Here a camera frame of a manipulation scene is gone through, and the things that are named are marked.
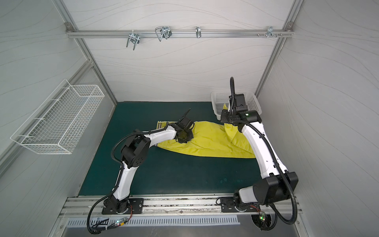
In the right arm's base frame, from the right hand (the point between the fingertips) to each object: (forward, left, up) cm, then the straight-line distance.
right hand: (226, 114), depth 78 cm
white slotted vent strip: (-45, +18, -27) cm, 56 cm away
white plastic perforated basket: (+37, -2, -23) cm, 43 cm away
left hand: (-1, +18, -25) cm, 31 cm away
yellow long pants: (-1, +5, -24) cm, 24 cm away
